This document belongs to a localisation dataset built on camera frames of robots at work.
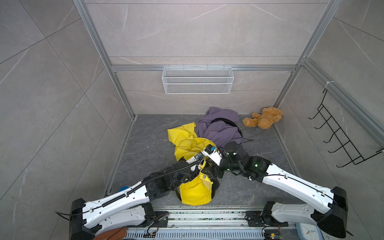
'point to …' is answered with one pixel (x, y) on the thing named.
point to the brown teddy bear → (268, 116)
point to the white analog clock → (307, 231)
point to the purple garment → (219, 132)
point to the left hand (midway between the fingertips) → (198, 157)
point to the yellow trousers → (197, 191)
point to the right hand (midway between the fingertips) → (206, 165)
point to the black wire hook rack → (350, 149)
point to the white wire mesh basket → (198, 80)
